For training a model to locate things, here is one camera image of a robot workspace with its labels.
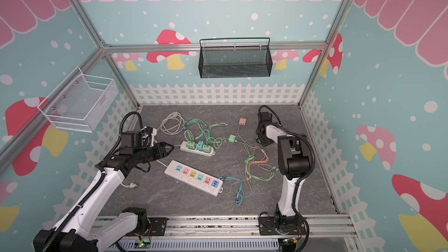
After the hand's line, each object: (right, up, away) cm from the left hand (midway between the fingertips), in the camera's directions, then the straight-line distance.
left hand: (169, 152), depth 80 cm
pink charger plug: (+36, +14, +30) cm, 49 cm away
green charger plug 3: (+16, -1, +12) cm, 20 cm away
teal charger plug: (+12, +1, +12) cm, 17 cm away
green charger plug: (+7, +1, +13) cm, 15 cm away
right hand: (+46, +6, +23) cm, 52 cm away
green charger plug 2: (+29, +4, +22) cm, 36 cm away
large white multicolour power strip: (+11, -14, +6) cm, 18 cm away
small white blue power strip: (+2, -1, +17) cm, 17 cm away
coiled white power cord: (-8, +12, +30) cm, 33 cm away
